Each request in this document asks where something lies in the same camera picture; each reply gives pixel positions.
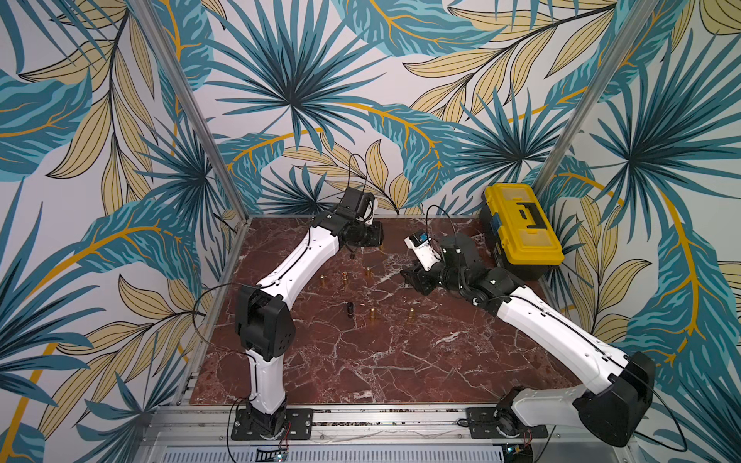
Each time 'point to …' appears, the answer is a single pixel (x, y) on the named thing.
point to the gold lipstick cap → (368, 273)
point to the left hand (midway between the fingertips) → (381, 239)
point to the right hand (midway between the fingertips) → (409, 265)
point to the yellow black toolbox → (524, 235)
